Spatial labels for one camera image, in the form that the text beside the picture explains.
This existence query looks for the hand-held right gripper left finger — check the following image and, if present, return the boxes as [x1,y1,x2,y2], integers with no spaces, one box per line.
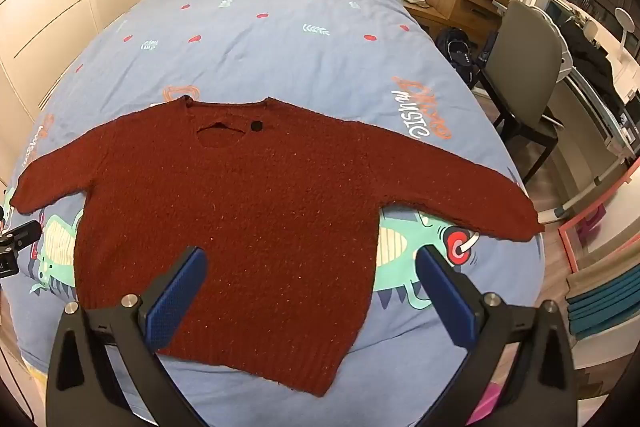
[46,246,208,427]

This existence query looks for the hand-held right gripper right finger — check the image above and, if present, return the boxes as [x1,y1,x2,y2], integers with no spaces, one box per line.
[416,244,593,427]

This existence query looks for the red knit sweater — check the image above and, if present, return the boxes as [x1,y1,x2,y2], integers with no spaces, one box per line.
[10,96,546,398]

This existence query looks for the grey desk chair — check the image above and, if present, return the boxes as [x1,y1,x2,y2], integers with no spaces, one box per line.
[477,0,573,182]

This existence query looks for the black jacket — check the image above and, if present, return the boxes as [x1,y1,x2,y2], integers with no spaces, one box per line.
[562,19,616,80]

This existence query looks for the black backpack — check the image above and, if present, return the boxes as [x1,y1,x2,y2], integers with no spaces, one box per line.
[435,27,483,88]

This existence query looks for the blue printed bed sheet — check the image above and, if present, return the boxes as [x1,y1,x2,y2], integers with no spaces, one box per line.
[0,0,546,427]

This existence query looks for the stack of folded teal cloths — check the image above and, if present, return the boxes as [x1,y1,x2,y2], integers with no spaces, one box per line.
[565,264,640,343]

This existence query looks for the white desk lamp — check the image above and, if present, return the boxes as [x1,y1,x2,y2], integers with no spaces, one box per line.
[614,7,637,58]

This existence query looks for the pink frame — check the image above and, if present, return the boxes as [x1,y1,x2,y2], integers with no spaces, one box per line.
[557,192,631,278]

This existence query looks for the white desk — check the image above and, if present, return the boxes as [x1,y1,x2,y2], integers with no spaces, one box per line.
[545,0,640,228]

